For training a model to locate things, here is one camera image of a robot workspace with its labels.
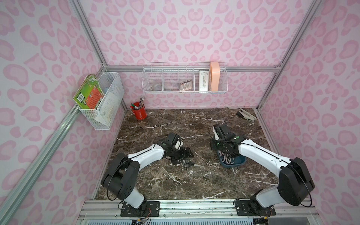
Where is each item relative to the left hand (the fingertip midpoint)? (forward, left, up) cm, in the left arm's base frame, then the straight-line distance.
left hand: (189, 157), depth 85 cm
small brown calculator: (+41, +2, +22) cm, 47 cm away
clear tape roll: (+39, +22, +23) cm, 50 cm away
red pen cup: (+39, +39, -4) cm, 56 cm away
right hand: (+7, -13, +4) cm, 15 cm away
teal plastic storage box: (-1, -31, -4) cm, 31 cm away
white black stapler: (+40, -44, -4) cm, 60 cm away
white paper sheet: (+23, +49, +19) cm, 58 cm away
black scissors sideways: (-2, +1, -6) cm, 6 cm away
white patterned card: (+42, -9, +25) cm, 50 cm away
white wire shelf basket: (+50, +3, +23) cm, 55 cm away
